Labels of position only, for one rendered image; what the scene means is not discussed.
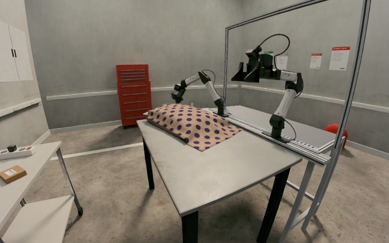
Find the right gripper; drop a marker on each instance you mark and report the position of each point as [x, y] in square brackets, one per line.
[178, 98]

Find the beige polka-dot pillowcase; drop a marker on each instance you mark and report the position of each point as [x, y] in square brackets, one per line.
[200, 129]

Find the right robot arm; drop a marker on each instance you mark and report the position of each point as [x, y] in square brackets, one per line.
[201, 75]

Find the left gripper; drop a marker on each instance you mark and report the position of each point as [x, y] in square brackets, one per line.
[254, 69]

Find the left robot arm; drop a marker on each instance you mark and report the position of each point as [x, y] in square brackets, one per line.
[291, 90]

